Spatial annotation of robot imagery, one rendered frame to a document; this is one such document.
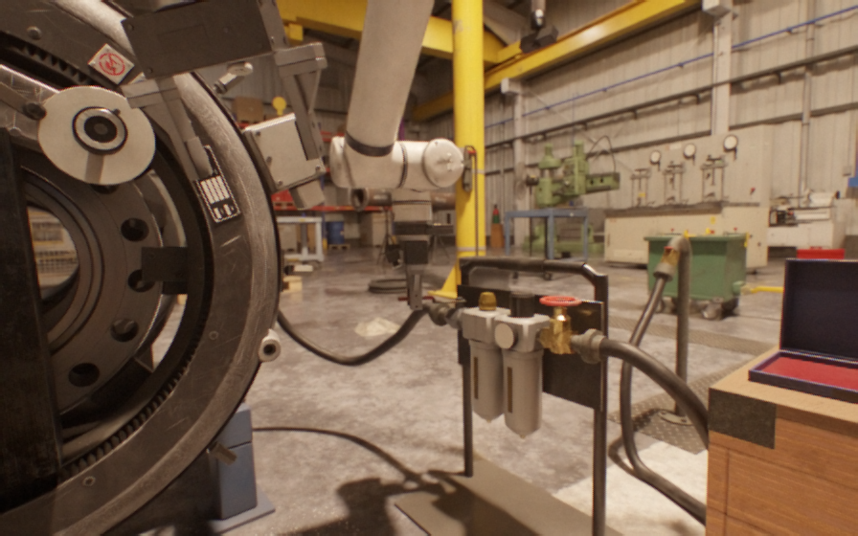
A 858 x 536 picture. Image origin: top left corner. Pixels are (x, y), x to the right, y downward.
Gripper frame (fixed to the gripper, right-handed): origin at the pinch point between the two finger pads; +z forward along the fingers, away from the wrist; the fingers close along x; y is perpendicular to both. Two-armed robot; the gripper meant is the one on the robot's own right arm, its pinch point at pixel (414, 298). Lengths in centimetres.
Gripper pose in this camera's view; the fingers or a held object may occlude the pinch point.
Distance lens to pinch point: 99.5
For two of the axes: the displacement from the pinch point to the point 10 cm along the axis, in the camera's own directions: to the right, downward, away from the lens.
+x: 1.7, 0.8, -9.8
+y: -9.9, 0.4, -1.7
